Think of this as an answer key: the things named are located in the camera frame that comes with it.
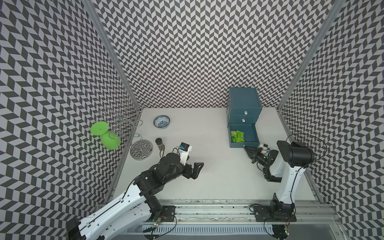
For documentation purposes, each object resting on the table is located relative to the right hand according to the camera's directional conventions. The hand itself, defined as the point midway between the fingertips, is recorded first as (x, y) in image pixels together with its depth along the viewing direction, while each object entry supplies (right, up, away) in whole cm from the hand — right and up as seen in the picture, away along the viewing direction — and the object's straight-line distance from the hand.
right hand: (243, 148), depth 93 cm
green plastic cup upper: (-73, +14, -27) cm, 79 cm away
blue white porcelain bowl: (-56, +17, +15) cm, 60 cm away
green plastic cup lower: (-73, +7, -18) cm, 76 cm away
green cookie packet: (-2, +7, +5) cm, 9 cm away
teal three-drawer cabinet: (0, +26, -3) cm, 26 cm away
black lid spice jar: (-52, +4, -4) cm, 52 cm away
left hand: (-30, -3, -22) cm, 37 cm away
